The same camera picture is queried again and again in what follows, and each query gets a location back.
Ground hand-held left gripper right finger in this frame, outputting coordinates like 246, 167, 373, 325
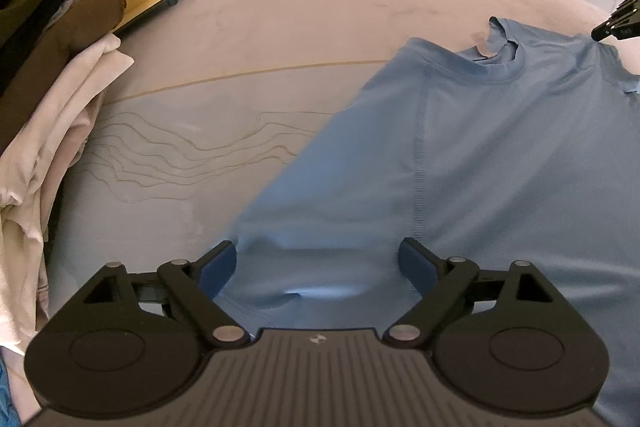
382, 237, 566, 350

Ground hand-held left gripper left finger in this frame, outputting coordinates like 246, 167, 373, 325
67, 239, 251, 350

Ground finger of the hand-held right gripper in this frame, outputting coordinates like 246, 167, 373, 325
590, 0, 640, 42

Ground light blue t-shirt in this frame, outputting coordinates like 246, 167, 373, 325
212, 17, 640, 427

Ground white cloth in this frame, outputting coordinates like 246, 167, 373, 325
0, 33, 136, 355

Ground bright blue cloth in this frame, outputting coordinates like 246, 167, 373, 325
0, 347, 22, 427

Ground brown cloth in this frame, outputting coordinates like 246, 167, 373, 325
0, 0, 126, 155

